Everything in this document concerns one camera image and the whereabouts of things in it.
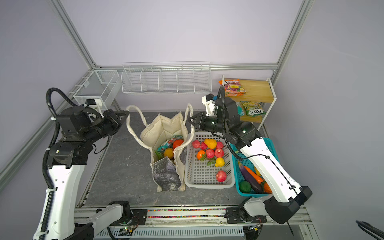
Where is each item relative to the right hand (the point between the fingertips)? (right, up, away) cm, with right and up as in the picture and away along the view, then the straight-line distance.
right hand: (187, 121), depth 62 cm
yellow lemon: (+17, -24, +26) cm, 39 cm away
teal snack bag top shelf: (-13, -13, +25) cm, 31 cm away
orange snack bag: (+24, +19, +21) cm, 37 cm away
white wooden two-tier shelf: (+40, +18, +25) cm, 50 cm away
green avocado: (+29, -34, +16) cm, 48 cm away
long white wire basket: (-18, +31, +41) cm, 55 cm away
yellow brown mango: (-12, -18, +23) cm, 31 cm away
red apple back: (+8, -15, +33) cm, 37 cm away
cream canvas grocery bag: (-9, -25, +9) cm, 28 cm away
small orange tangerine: (+5, -20, +29) cm, 36 cm away
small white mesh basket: (-61, +25, +38) cm, 76 cm away
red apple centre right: (+17, -18, +30) cm, 39 cm away
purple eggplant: (+36, -35, +18) cm, 53 cm away
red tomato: (-8, -13, +28) cm, 31 cm away
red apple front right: (+17, -30, +20) cm, 40 cm away
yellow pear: (+13, -13, +31) cm, 36 cm away
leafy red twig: (+13, -24, +29) cm, 40 cm away
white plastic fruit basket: (+4, -31, +25) cm, 40 cm away
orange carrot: (+38, -32, +21) cm, 54 cm away
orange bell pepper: (+40, -35, +15) cm, 55 cm away
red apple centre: (+12, -19, +29) cm, 37 cm away
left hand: (-24, +3, -1) cm, 24 cm away
